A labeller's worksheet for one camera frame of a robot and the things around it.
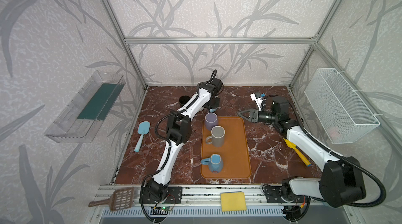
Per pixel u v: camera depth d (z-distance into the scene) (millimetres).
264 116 693
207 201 723
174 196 724
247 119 724
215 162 736
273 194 731
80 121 633
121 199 736
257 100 724
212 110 961
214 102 866
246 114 722
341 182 406
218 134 825
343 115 628
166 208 707
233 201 711
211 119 913
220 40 968
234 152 841
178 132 608
